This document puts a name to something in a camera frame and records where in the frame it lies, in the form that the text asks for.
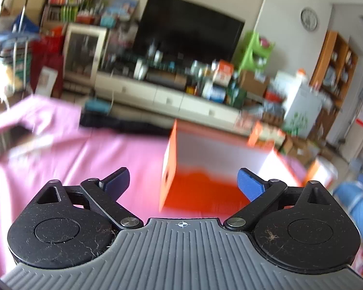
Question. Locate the metal folding cart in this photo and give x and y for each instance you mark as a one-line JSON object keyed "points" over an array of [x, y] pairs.
{"points": [[15, 58]]}

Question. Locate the black cloth on bed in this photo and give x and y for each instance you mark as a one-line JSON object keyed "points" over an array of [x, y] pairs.
{"points": [[93, 119]]}

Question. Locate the black flat television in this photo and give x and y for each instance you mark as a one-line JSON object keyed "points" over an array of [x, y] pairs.
{"points": [[186, 31]]}

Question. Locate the wooden display shelf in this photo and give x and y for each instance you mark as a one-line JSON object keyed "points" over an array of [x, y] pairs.
{"points": [[335, 68]]}

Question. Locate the white TV cabinet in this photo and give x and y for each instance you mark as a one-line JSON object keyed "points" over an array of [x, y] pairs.
{"points": [[168, 102]]}

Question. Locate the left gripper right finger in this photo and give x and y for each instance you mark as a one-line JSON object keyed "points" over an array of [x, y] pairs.
{"points": [[263, 195]]}

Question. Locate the blue striped pillow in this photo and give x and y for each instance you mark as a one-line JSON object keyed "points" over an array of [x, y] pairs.
{"points": [[349, 195]]}

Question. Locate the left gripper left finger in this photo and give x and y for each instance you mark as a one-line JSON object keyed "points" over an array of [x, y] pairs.
{"points": [[103, 195]]}

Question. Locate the orange cardboard shoe box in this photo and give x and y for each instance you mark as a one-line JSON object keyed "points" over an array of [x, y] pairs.
{"points": [[201, 164]]}

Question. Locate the round wall clock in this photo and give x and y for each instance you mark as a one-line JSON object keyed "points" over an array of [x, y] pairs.
{"points": [[309, 19]]}

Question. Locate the white glass door cabinet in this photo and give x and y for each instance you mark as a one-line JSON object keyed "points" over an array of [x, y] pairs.
{"points": [[82, 52]]}

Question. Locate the orange white round canister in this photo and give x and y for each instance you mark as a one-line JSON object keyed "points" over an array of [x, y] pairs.
{"points": [[323, 171]]}

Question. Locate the dark tall bookshelf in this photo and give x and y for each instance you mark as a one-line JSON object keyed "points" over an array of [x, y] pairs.
{"points": [[72, 0]]}

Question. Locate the white mini fridge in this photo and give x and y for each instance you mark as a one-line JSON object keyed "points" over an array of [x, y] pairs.
{"points": [[302, 105]]}

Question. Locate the green plastic shelf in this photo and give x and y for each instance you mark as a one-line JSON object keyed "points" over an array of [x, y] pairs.
{"points": [[253, 53]]}

